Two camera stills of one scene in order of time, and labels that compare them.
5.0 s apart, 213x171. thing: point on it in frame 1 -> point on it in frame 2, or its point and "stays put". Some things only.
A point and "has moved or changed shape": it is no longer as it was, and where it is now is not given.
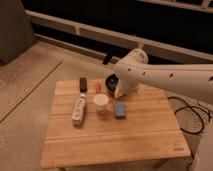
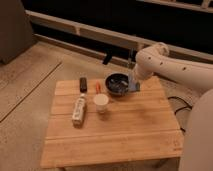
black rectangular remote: (83, 84) stays put
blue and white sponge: (120, 110) has moved or changed shape
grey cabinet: (15, 29) stays put
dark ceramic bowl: (111, 82) stays put
